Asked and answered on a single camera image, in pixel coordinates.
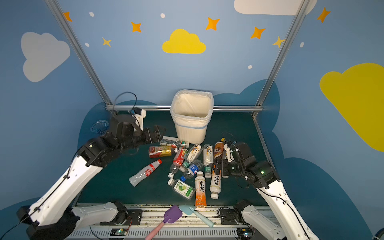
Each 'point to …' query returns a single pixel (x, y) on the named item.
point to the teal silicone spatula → (189, 209)
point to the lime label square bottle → (182, 188)
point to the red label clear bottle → (178, 160)
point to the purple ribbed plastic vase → (100, 126)
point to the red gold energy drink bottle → (159, 151)
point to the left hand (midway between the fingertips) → (161, 132)
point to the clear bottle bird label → (192, 155)
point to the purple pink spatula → (173, 214)
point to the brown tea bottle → (219, 151)
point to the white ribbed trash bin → (193, 135)
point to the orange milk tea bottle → (200, 191)
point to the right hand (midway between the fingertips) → (222, 164)
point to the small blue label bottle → (192, 170)
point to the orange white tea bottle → (215, 184)
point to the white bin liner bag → (191, 108)
